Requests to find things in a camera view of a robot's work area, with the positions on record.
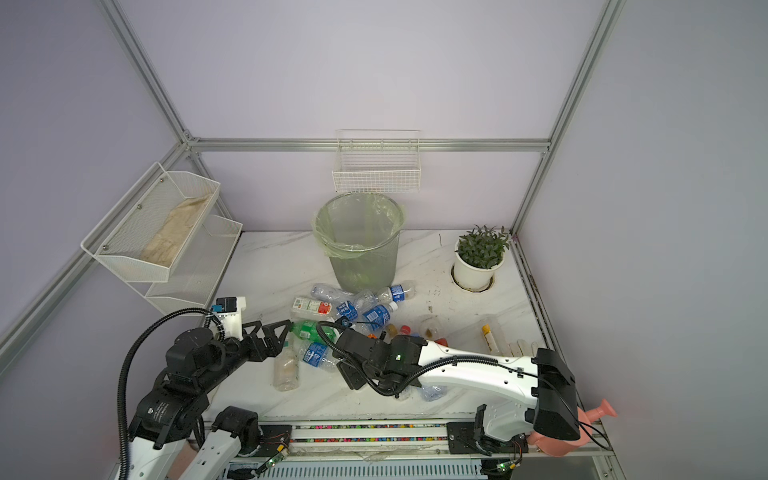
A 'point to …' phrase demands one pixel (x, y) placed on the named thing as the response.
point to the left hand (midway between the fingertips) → (274, 326)
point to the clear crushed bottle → (329, 293)
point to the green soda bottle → (308, 330)
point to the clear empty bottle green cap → (286, 376)
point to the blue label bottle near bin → (397, 292)
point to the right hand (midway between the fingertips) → (347, 363)
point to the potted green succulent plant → (479, 253)
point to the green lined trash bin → (359, 233)
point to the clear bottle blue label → (320, 355)
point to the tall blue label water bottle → (374, 319)
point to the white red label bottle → (311, 309)
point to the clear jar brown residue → (430, 329)
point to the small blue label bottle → (350, 309)
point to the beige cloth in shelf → (168, 240)
